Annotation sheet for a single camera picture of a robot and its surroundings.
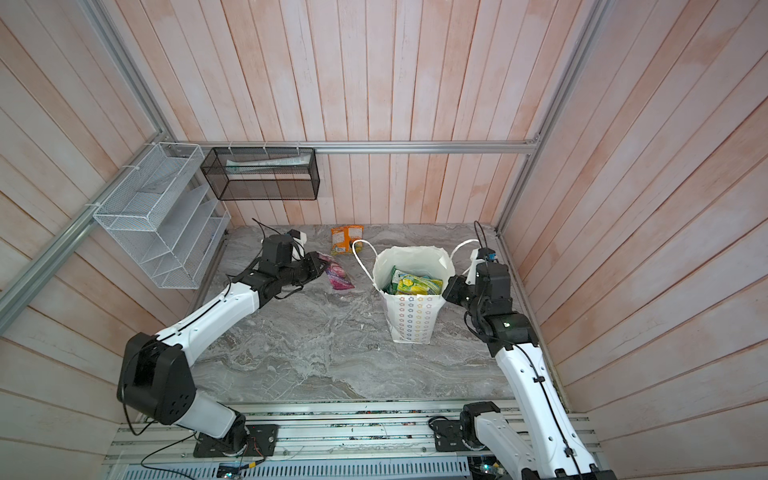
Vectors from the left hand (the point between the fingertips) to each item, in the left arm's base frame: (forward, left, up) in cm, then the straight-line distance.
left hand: (330, 266), depth 85 cm
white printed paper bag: (-15, -23, -2) cm, 28 cm away
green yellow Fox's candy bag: (-5, -24, -1) cm, 24 cm away
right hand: (-7, -32, +6) cm, 33 cm away
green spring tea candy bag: (-2, -19, -4) cm, 19 cm away
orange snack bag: (+27, 0, -16) cm, 31 cm away
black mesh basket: (+37, +27, +6) cm, 46 cm away
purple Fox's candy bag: (-3, -2, -2) cm, 4 cm away
